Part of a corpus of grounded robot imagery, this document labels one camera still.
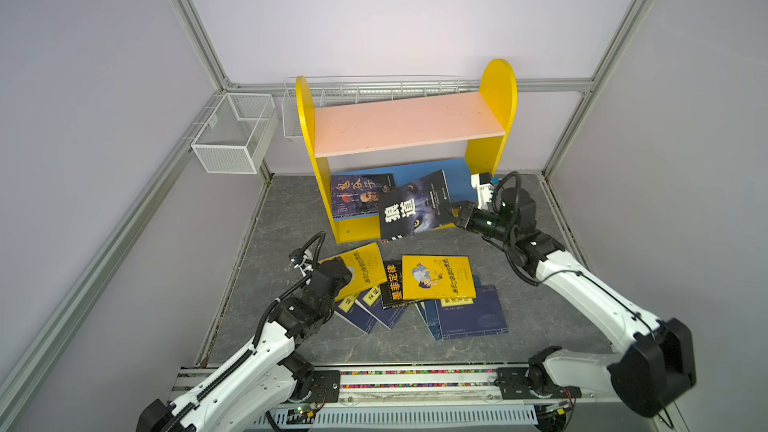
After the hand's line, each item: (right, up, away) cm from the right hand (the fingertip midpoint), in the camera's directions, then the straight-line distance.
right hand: (441, 209), depth 74 cm
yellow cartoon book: (+1, -21, +14) cm, 25 cm away
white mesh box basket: (-66, +25, +28) cm, 76 cm away
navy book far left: (-24, -30, +11) cm, 40 cm away
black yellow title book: (-12, -24, +13) cm, 29 cm away
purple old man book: (-23, +5, +20) cm, 31 cm away
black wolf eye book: (-6, +1, +5) cm, 8 cm away
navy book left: (-18, -27, +11) cm, 34 cm away
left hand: (-27, -17, +7) cm, 33 cm away
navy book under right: (-2, -30, +10) cm, 31 cm away
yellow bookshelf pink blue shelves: (-11, +14, +37) cm, 41 cm away
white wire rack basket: (-29, +37, +20) cm, 51 cm away
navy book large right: (+9, -31, +9) cm, 34 cm away
